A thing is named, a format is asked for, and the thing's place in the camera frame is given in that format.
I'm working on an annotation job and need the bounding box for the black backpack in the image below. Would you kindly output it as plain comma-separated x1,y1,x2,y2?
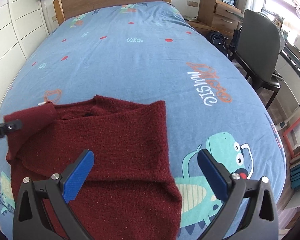
207,31,229,59

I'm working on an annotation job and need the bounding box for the dark red knitted sweater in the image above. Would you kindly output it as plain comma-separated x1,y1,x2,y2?
4,96,182,239

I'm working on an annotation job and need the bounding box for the blue dinosaur print bedsheet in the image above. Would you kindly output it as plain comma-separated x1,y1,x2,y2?
0,2,286,239

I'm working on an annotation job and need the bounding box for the white desk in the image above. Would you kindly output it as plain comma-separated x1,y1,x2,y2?
275,35,300,125

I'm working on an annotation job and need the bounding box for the dark grey chair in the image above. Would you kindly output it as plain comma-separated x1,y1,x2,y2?
230,10,285,108

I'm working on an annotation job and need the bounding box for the white wardrobe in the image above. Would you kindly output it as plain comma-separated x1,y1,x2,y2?
0,0,49,106

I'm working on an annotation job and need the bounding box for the wooden drawer cabinet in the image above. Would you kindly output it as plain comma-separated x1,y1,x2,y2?
188,0,243,42

